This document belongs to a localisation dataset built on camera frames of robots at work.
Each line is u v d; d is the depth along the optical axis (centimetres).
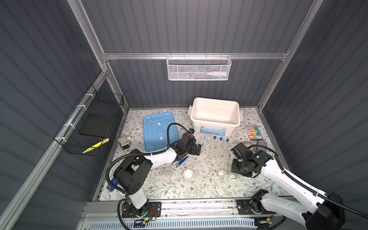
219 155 94
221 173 85
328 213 38
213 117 112
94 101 79
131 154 49
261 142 97
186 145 71
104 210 74
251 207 73
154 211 72
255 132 103
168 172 79
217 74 91
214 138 84
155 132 105
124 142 94
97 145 65
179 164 89
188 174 85
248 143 98
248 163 56
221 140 84
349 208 37
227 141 83
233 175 80
